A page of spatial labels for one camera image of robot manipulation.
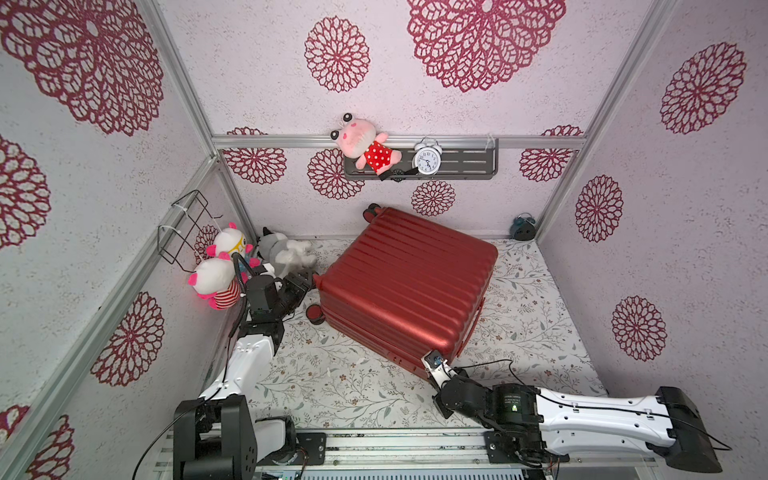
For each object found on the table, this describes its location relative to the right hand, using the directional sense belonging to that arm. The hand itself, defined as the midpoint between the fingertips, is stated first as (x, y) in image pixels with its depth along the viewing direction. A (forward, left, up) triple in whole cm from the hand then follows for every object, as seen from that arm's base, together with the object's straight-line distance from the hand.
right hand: (425, 382), depth 75 cm
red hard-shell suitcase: (+19, +5, +15) cm, 25 cm away
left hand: (+26, +31, +10) cm, 42 cm away
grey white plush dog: (+40, +45, +2) cm, 60 cm away
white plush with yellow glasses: (+38, +59, +11) cm, 71 cm away
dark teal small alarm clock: (+63, -42, -6) cm, 76 cm away
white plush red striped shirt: (+23, +59, +11) cm, 64 cm away
